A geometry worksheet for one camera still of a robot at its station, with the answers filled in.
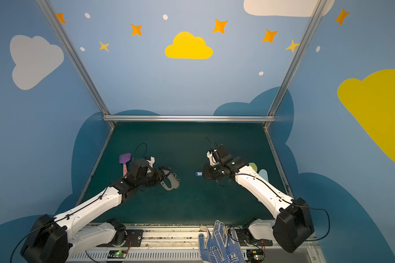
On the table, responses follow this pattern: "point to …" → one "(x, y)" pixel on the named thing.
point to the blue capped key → (198, 173)
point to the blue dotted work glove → (220, 249)
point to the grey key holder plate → (175, 182)
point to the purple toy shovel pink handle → (124, 159)
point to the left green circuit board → (117, 254)
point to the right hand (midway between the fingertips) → (203, 172)
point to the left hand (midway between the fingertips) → (171, 174)
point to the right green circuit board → (255, 255)
